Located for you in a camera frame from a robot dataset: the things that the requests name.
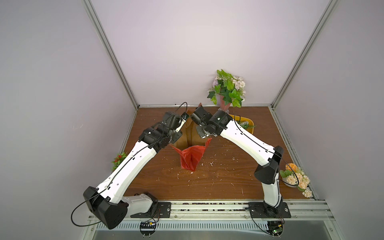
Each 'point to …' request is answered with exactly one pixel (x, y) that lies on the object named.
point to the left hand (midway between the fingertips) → (172, 126)
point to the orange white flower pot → (293, 176)
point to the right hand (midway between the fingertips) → (206, 124)
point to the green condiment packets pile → (245, 124)
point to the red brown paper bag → (191, 145)
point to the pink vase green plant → (227, 89)
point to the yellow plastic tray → (243, 119)
